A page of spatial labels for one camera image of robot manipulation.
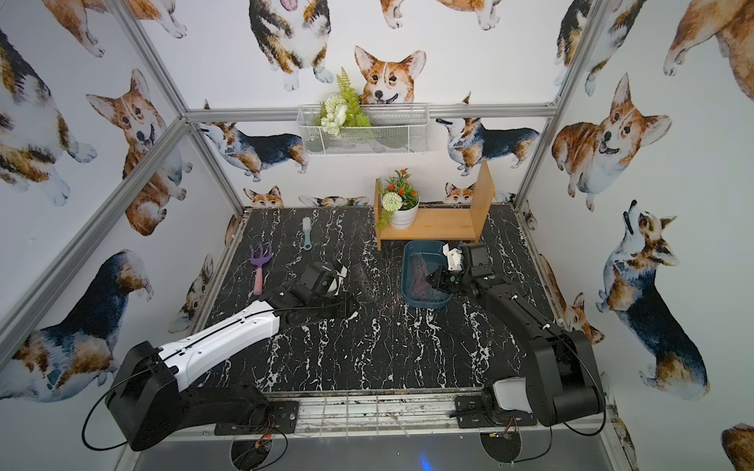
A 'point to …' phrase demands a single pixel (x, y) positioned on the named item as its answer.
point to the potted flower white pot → (400, 202)
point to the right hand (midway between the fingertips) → (434, 270)
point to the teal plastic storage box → (432, 253)
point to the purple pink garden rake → (258, 260)
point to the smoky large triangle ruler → (418, 288)
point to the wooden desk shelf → (443, 223)
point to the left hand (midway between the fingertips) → (356, 297)
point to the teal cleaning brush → (306, 227)
